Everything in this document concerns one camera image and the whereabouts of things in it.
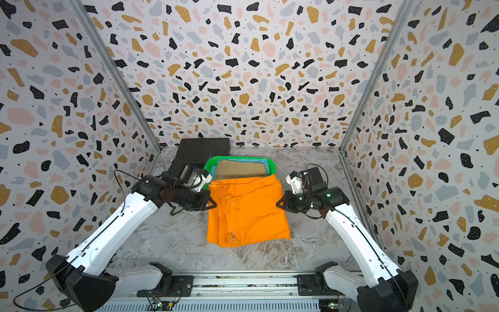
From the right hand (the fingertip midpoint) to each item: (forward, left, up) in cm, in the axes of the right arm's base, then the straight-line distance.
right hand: (277, 206), depth 74 cm
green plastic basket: (+32, +34, -10) cm, 48 cm away
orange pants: (-2, +12, -2) cm, 12 cm away
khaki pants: (+27, +25, -11) cm, 38 cm away
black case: (+49, +46, -19) cm, 70 cm away
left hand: (-2, +22, +3) cm, 23 cm away
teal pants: (+33, +10, -10) cm, 36 cm away
